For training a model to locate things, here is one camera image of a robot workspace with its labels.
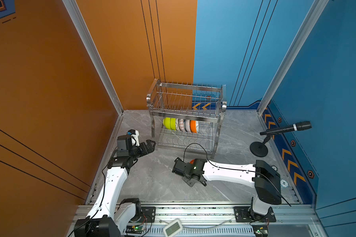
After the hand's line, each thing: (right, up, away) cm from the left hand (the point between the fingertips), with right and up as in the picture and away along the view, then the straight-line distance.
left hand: (149, 143), depth 82 cm
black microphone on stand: (+69, -6, +14) cm, 71 cm away
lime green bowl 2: (+12, +11, +15) cm, 22 cm away
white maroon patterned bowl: (+15, +10, +15) cm, 23 cm away
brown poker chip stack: (+71, -14, +1) cm, 72 cm away
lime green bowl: (+8, +12, +17) cm, 22 cm away
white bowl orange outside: (+26, +9, +14) cm, 31 cm away
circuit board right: (+56, -41, -12) cm, 71 cm away
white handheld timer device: (+14, -38, -14) cm, 43 cm away
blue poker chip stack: (+72, -21, -5) cm, 75 cm away
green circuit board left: (-5, -40, -12) cm, 42 cm away
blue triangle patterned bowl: (+18, +10, +14) cm, 25 cm away
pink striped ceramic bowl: (+21, +10, +15) cm, 28 cm away
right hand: (+23, -18, -1) cm, 29 cm away
